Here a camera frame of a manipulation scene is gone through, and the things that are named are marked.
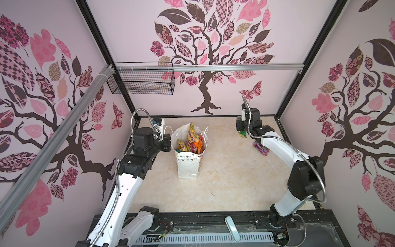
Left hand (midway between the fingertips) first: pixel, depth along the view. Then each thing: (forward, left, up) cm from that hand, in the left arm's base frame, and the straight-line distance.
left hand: (168, 138), depth 71 cm
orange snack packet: (+1, -15, -7) cm, 17 cm away
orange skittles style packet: (+2, -12, -5) cm, 13 cm away
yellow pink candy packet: (0, -7, -8) cm, 11 cm away
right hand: (+19, -39, -6) cm, 44 cm away
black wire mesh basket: (+43, +19, +6) cm, 48 cm away
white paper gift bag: (-8, -9, -10) cm, 16 cm away
